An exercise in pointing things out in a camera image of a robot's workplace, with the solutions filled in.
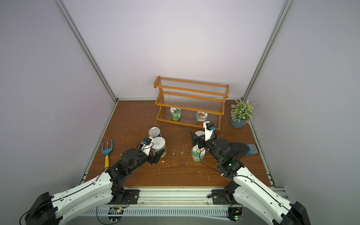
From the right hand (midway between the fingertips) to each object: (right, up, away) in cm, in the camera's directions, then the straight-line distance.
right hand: (199, 127), depth 72 cm
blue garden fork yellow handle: (-56, -24, +13) cm, 62 cm away
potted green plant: (+30, +8, +17) cm, 35 cm away
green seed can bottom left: (-14, +7, +28) cm, 32 cm away
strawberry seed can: (+4, +5, +25) cm, 25 cm away
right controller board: (+18, -44, -3) cm, 47 cm away
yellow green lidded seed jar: (0, -17, +9) cm, 19 cm away
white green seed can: (-22, -9, +3) cm, 24 cm away
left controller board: (-45, -46, 0) cm, 64 cm away
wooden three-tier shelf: (-4, +15, +28) cm, 32 cm away
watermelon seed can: (-27, -5, +14) cm, 30 cm away
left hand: (-22, -11, +5) cm, 25 cm away
